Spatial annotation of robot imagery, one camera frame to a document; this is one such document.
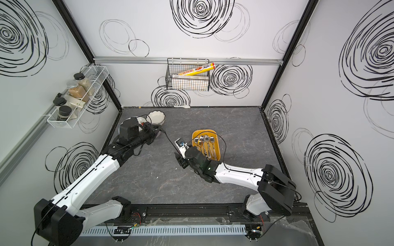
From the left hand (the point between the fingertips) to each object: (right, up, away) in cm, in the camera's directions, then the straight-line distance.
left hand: (162, 124), depth 75 cm
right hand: (+8, -13, +3) cm, 16 cm away
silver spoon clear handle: (+23, -10, +24) cm, 35 cm away
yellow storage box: (+17, -12, +23) cm, 31 cm away
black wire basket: (+17, +24, +11) cm, 32 cm away
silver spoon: (+27, -10, +24) cm, 37 cm away
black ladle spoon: (0, -3, +1) cm, 3 cm away
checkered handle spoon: (+20, -10, +24) cm, 33 cm away
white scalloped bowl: (-15, +5, +40) cm, 43 cm away
